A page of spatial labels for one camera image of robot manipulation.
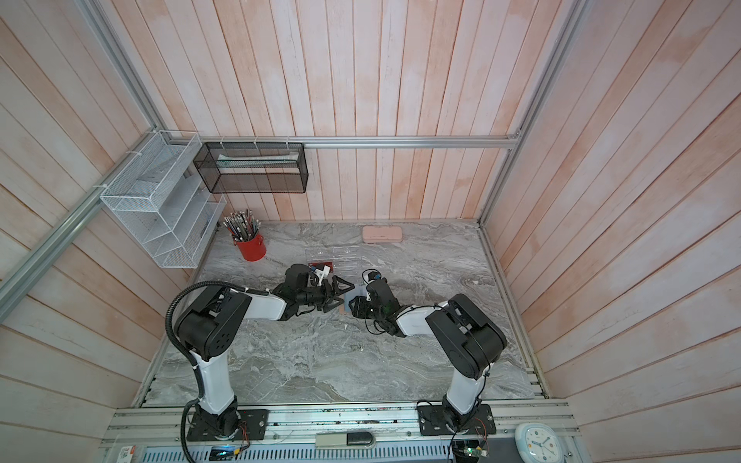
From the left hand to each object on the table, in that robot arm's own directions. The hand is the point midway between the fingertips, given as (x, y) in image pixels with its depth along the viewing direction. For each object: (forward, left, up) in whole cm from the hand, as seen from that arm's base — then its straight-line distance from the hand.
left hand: (349, 296), depth 92 cm
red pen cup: (+21, +38, -2) cm, 43 cm away
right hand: (0, -1, -4) cm, 4 cm away
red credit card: (+12, +7, +1) cm, 14 cm away
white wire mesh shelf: (+13, +51, +25) cm, 58 cm away
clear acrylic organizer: (+18, +2, -4) cm, 18 cm away
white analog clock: (-39, -48, -2) cm, 62 cm away
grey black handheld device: (-39, 0, -1) cm, 39 cm away
